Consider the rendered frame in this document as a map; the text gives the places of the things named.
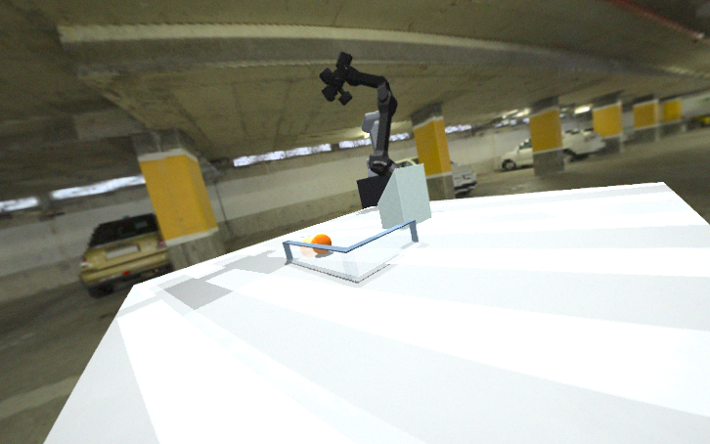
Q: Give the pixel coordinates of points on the low clear corner walls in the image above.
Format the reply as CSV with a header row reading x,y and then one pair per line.
x,y
354,263

